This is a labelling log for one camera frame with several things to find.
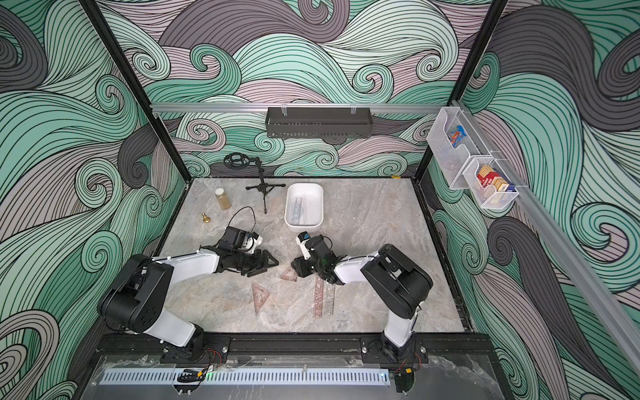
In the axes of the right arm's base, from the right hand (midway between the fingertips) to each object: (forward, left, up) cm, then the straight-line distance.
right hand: (299, 261), depth 92 cm
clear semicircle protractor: (+24, +1, +1) cm, 24 cm away
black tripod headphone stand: (+31, +24, +24) cm, 46 cm away
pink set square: (-13, +13, 0) cm, 19 cm away
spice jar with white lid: (+26, +33, +7) cm, 42 cm away
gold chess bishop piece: (+19, +41, +2) cm, 45 cm away
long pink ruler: (-12, -7, -1) cm, 14 cm away
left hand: (-3, +9, +4) cm, 10 cm away
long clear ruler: (-14, -11, 0) cm, 17 cm away
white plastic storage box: (+27, -1, -1) cm, 27 cm away
